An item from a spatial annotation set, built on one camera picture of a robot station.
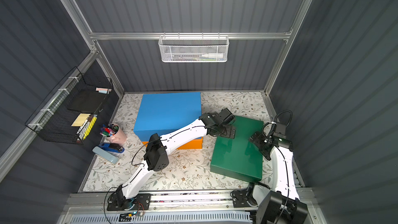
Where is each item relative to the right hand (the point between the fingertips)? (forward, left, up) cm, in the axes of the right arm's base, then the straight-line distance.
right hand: (259, 144), depth 81 cm
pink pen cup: (+5, +80, +2) cm, 81 cm away
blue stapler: (0, +82, -6) cm, 82 cm away
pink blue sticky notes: (+23, +84, +17) cm, 89 cm away
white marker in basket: (+47, +24, +23) cm, 58 cm away
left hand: (+6, +16, +1) cm, 17 cm away
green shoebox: (-7, +12, -1) cm, 14 cm away
